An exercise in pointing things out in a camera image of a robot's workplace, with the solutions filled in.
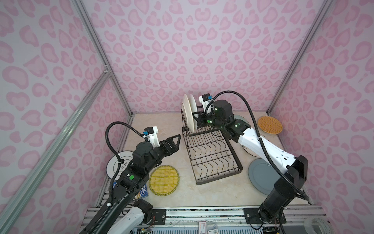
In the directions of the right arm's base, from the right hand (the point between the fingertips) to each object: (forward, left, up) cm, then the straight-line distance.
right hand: (193, 112), depth 72 cm
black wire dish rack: (-7, -11, -32) cm, 35 cm away
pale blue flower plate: (+32, -37, -38) cm, 62 cm away
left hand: (-13, +8, -3) cm, 15 cm away
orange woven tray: (+21, -57, -35) cm, 70 cm away
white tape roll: (-42, -62, -33) cm, 82 cm away
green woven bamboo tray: (-22, +17, -33) cm, 44 cm away
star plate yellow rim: (-2, +3, 0) cm, 3 cm away
